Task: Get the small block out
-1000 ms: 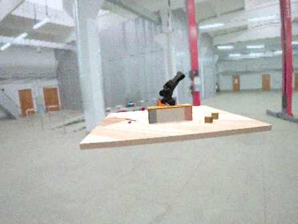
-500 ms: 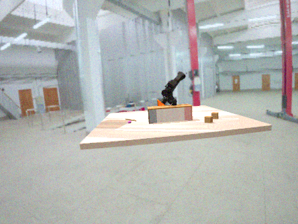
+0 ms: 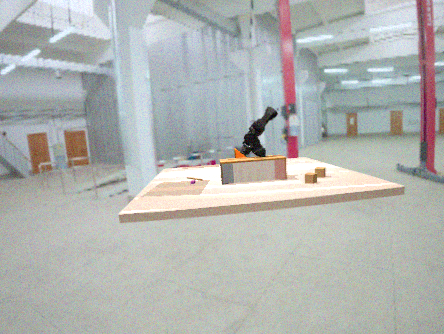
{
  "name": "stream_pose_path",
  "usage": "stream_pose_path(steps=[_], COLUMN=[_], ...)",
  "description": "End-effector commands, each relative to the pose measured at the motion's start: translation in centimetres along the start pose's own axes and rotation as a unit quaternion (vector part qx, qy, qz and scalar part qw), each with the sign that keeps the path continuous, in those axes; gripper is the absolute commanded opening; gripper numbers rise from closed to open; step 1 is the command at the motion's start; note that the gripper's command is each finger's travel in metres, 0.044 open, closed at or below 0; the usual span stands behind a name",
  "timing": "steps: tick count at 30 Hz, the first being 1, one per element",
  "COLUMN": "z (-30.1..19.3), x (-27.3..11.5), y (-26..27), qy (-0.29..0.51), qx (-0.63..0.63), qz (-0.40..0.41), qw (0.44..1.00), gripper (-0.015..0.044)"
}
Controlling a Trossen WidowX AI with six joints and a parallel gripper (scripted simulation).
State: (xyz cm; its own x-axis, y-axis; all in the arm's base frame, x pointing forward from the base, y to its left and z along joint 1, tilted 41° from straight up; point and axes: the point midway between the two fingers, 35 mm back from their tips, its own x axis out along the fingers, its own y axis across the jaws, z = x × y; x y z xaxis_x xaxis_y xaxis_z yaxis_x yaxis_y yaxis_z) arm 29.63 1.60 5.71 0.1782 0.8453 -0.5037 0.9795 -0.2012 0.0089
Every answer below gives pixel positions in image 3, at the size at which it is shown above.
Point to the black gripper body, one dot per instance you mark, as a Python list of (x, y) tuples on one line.
[(258, 148)]

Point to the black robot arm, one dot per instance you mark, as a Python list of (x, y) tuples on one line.
[(259, 126)]

